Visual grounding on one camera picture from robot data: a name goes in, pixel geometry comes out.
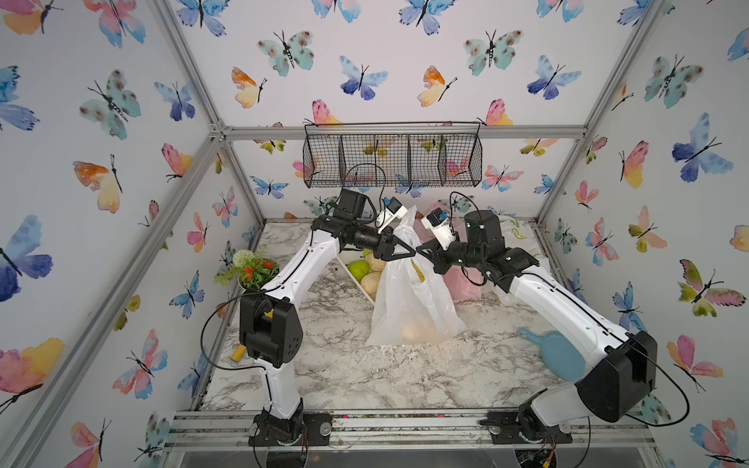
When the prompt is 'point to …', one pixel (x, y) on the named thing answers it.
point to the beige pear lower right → (411, 332)
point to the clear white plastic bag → (414, 302)
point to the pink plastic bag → (461, 287)
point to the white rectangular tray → (349, 253)
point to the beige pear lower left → (371, 283)
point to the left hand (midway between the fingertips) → (412, 247)
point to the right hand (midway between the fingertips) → (422, 245)
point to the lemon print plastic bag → (519, 233)
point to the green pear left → (359, 269)
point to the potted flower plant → (252, 270)
